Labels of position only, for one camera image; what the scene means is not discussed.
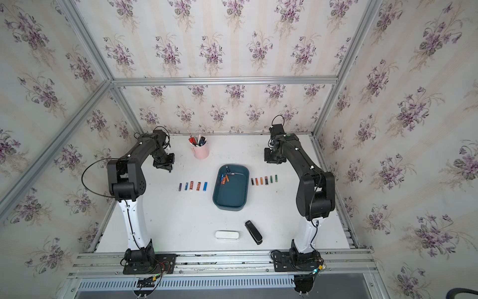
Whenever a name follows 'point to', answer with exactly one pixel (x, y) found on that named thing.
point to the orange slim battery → (256, 180)
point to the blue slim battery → (187, 183)
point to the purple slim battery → (180, 187)
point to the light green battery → (271, 179)
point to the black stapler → (254, 233)
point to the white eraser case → (227, 235)
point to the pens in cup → (197, 141)
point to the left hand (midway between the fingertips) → (172, 168)
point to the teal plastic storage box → (231, 187)
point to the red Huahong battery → (191, 185)
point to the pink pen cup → (201, 152)
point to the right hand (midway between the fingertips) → (272, 159)
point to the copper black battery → (266, 180)
